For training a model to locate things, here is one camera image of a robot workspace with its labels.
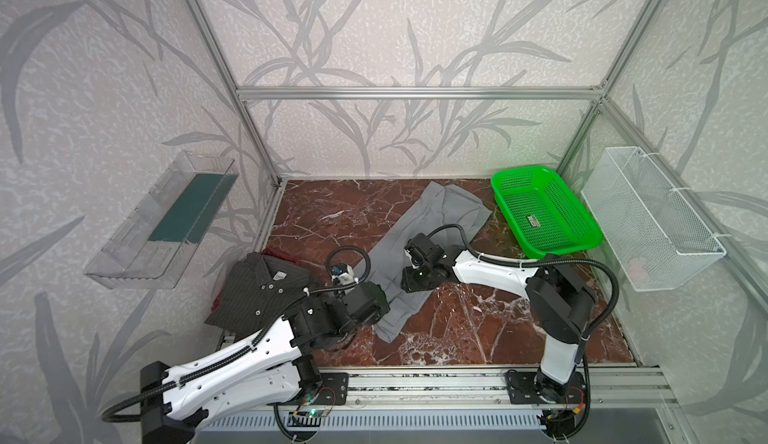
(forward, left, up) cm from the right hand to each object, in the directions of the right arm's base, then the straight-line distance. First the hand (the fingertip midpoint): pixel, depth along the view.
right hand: (405, 275), depth 89 cm
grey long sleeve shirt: (+30, -13, -4) cm, 33 cm away
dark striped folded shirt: (-5, +42, +2) cm, 42 cm away
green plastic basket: (+25, -51, -4) cm, 57 cm away
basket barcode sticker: (+24, -47, -5) cm, 53 cm away
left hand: (-11, +6, +10) cm, 16 cm away
